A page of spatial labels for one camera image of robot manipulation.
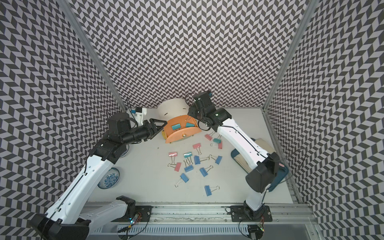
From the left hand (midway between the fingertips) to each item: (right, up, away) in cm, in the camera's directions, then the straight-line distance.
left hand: (165, 127), depth 67 cm
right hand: (+12, +7, +10) cm, 17 cm away
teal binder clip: (+2, 0, +16) cm, 16 cm away
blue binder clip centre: (+14, -21, +24) cm, 35 cm away
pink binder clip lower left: (+2, -25, +23) cm, 33 cm away
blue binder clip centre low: (+9, -25, +20) cm, 33 cm away
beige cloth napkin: (+41, -21, +25) cm, 52 cm away
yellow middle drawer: (-4, -5, +14) cm, 15 cm away
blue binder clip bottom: (+20, -35, +14) cm, 43 cm away
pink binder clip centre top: (+14, -14, +32) cm, 37 cm away
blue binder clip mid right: (+18, -27, +20) cm, 38 cm away
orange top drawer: (+1, -4, +9) cm, 10 cm away
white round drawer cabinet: (-1, +11, +24) cm, 26 cm away
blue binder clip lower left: (+6, -30, +18) cm, 36 cm away
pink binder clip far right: (+22, -9, +38) cm, 45 cm away
